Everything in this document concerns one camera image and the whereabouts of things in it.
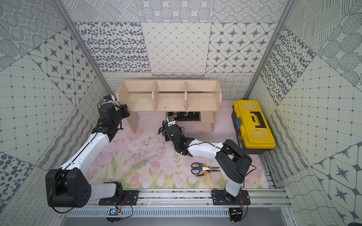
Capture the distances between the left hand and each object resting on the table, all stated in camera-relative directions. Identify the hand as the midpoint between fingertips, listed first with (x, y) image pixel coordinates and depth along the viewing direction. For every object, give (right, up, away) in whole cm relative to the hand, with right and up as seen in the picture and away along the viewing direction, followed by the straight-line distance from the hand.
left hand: (122, 103), depth 82 cm
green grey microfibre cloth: (+24, -12, +4) cm, 27 cm away
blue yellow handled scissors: (+45, -40, +2) cm, 60 cm away
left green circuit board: (0, -57, -11) cm, 58 cm away
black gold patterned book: (+37, -8, +11) cm, 40 cm away
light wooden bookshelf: (+27, +6, +7) cm, 28 cm away
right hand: (+27, -15, +5) cm, 31 cm away
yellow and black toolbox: (+78, -17, 0) cm, 80 cm away
